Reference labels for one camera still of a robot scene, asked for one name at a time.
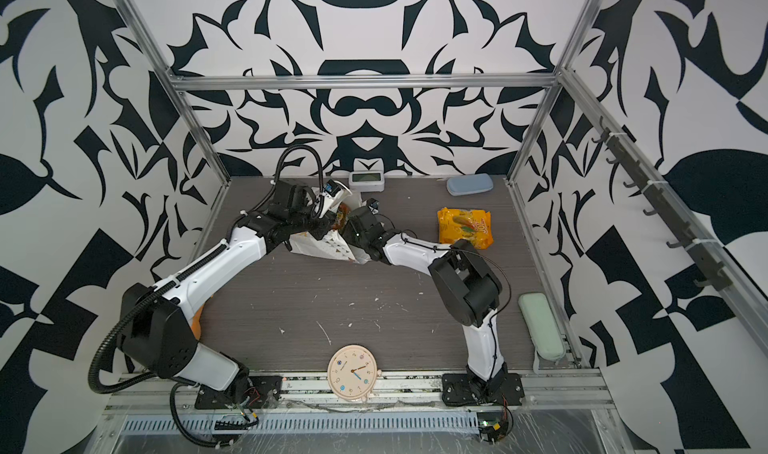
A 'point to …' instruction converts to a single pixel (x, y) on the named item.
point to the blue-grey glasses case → (467, 184)
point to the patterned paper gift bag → (331, 245)
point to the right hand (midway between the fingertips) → (344, 227)
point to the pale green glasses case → (542, 325)
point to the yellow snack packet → (473, 225)
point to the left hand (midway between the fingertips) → (334, 206)
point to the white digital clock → (367, 181)
